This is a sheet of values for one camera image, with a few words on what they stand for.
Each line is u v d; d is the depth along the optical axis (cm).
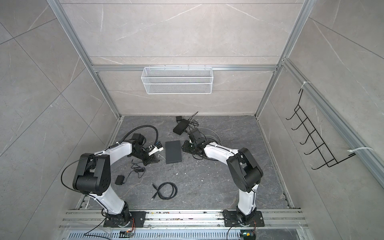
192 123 114
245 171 49
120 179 86
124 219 66
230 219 73
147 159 82
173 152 98
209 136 106
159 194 80
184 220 74
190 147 82
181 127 111
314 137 68
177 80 101
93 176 48
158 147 83
